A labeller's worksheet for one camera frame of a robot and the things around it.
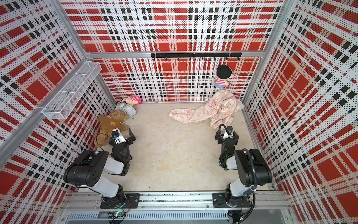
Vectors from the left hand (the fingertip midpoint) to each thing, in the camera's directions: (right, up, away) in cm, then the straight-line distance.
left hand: (125, 130), depth 88 cm
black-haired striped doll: (+65, +39, +5) cm, 76 cm away
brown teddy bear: (-17, +4, +10) cm, 20 cm away
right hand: (+67, 0, +3) cm, 67 cm away
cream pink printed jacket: (+67, +13, +19) cm, 71 cm away
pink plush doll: (-5, +22, +27) cm, 35 cm away
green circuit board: (+4, -41, -19) cm, 45 cm away
